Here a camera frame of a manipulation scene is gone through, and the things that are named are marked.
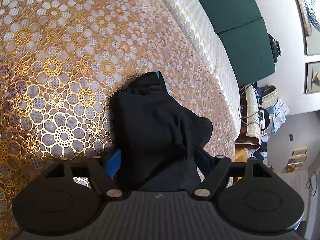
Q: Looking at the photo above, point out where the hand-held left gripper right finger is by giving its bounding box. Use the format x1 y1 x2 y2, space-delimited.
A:
193 147 283 202

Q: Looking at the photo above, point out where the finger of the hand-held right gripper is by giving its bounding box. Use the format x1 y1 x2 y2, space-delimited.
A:
154 71 167 94

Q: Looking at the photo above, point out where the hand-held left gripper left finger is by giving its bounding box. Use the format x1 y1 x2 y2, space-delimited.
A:
37 150 123 202

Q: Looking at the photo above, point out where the black garment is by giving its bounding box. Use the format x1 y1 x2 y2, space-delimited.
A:
260 107 271 130
110 71 213 192

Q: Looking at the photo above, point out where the grey and navy clothes pile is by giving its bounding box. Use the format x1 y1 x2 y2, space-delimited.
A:
257 130 272 153

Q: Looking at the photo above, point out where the light blue clothes pile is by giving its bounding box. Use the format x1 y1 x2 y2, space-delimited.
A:
270 98 291 133

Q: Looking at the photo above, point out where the yellow seat cloth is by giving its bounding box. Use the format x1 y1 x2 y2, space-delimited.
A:
235 149 248 162

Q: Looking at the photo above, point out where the armchair with cream cover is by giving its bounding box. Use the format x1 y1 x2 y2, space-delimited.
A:
235 84 278 152

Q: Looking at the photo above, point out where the sofa with cream cover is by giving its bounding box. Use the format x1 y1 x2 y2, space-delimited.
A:
152 0 277 140

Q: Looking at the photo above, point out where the black garment on armchair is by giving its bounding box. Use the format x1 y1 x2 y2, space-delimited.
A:
260 107 271 130

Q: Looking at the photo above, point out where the green sofa back cushion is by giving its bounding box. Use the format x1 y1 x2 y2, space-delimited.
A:
184 0 263 33
216 17 276 87

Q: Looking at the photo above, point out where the black massager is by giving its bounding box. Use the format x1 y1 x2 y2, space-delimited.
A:
268 33 282 63

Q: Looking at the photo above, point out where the framed painting with orange sun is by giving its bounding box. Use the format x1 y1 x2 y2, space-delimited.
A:
304 61 320 95

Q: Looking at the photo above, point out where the grey cable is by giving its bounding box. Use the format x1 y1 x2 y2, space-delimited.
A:
239 100 260 126

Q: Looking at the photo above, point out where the black cable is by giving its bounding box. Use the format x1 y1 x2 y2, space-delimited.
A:
305 172 318 198

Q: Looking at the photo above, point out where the large framed silver ring painting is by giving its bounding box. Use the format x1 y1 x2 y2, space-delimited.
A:
290 0 320 56

